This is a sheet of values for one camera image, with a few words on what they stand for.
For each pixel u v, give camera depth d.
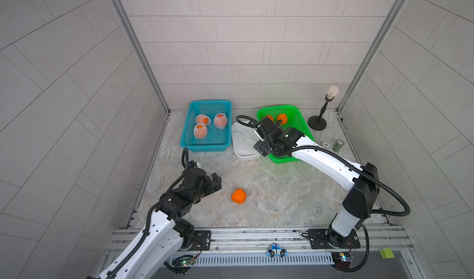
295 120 1.06
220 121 1.02
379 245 0.71
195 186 0.57
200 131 0.97
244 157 0.89
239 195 0.77
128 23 0.79
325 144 0.94
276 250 0.68
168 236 0.59
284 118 1.05
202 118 1.05
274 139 0.57
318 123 1.08
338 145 0.94
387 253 0.67
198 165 0.71
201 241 0.71
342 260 0.68
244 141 0.94
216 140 1.02
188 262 0.64
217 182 0.75
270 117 1.06
